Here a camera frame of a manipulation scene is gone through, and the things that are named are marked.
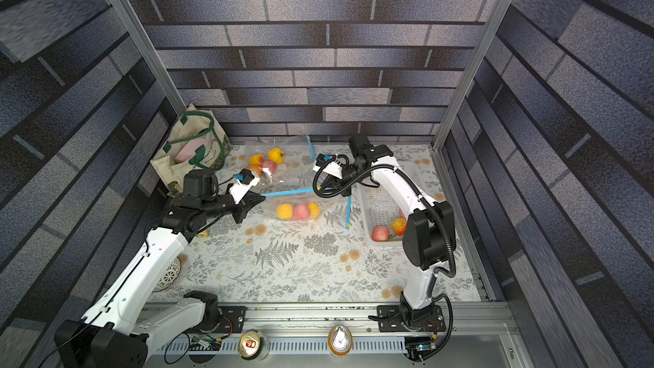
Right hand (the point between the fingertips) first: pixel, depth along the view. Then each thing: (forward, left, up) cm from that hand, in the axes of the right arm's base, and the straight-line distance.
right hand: (325, 185), depth 83 cm
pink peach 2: (-11, -19, -13) cm, 25 cm away
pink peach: (-6, +8, -8) cm, 13 cm away
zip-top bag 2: (0, -9, -19) cm, 21 cm away
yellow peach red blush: (-2, +4, -13) cm, 14 cm away
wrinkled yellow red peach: (-8, -26, -13) cm, 30 cm away
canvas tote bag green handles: (+18, +49, +2) cm, 52 cm away
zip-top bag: (-4, +16, -8) cm, 18 cm away
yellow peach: (+22, +31, -11) cm, 40 cm away
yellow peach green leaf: (+25, +23, -13) cm, 37 cm away
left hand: (-8, +19, +6) cm, 21 cm away
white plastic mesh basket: (+4, -22, -20) cm, 29 cm away
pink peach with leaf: (+20, +24, -13) cm, 34 cm away
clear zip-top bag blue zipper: (+20, +15, -18) cm, 30 cm away
